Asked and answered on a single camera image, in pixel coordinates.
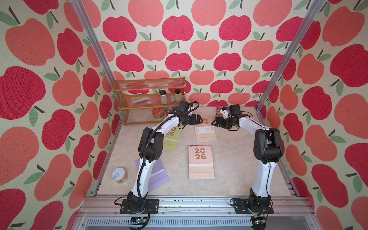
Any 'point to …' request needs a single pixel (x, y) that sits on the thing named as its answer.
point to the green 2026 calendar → (170, 139)
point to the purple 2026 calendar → (158, 175)
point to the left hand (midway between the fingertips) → (199, 123)
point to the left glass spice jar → (164, 97)
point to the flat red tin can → (157, 112)
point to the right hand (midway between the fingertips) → (217, 126)
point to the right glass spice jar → (178, 96)
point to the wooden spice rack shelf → (145, 84)
